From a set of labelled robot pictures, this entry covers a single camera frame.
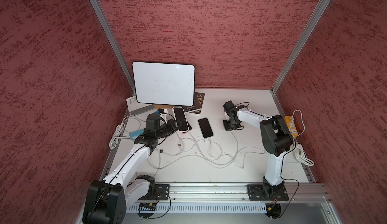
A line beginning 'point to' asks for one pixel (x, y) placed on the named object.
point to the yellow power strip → (291, 125)
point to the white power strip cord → (299, 152)
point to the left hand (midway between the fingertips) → (181, 125)
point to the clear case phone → (205, 127)
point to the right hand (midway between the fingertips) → (229, 130)
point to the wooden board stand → (157, 106)
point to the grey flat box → (135, 107)
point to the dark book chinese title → (196, 108)
